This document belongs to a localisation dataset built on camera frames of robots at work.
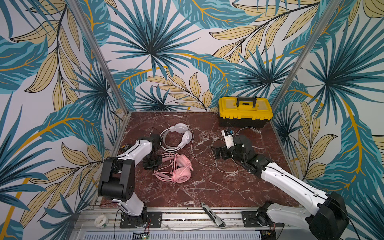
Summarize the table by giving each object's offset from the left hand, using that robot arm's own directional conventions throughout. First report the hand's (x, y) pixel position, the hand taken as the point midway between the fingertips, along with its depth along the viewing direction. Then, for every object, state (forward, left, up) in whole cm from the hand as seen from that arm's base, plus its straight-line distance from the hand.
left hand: (155, 168), depth 86 cm
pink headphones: (0, -12, +1) cm, 13 cm away
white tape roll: (-26, +21, -2) cm, 34 cm away
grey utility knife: (-25, -36, -1) cm, 44 cm away
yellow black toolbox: (+37, -56, +11) cm, 68 cm away
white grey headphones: (+28, -13, +3) cm, 31 cm away
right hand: (+9, -35, +14) cm, 38 cm away
